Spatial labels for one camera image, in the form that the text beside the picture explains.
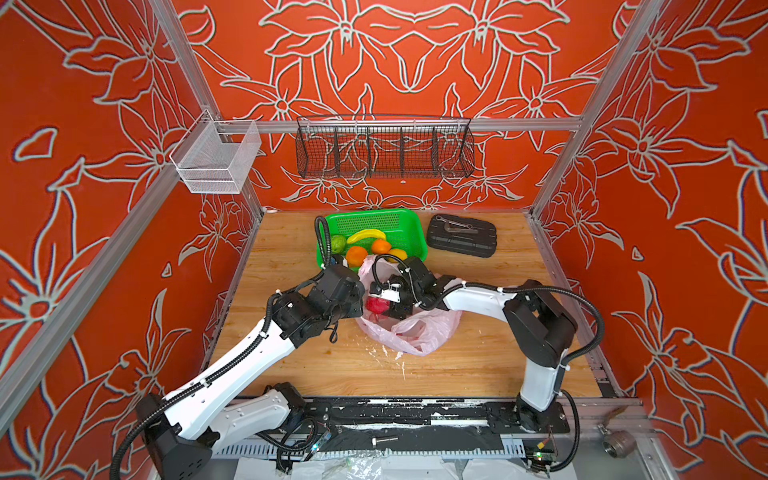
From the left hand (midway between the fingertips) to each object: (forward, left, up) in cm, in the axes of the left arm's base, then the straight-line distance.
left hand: (358, 294), depth 73 cm
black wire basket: (+53, -1, +9) cm, 54 cm away
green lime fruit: (+27, +11, -14) cm, 32 cm away
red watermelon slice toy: (+4, -4, -13) cm, 15 cm away
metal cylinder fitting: (-26, -62, -17) cm, 69 cm away
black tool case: (+34, -32, -14) cm, 49 cm away
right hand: (+9, -5, -15) cm, 18 cm away
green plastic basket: (+39, -12, -17) cm, 44 cm away
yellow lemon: (+23, -10, -13) cm, 29 cm away
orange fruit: (+27, -4, -14) cm, 30 cm away
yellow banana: (+37, +2, -18) cm, 41 cm away
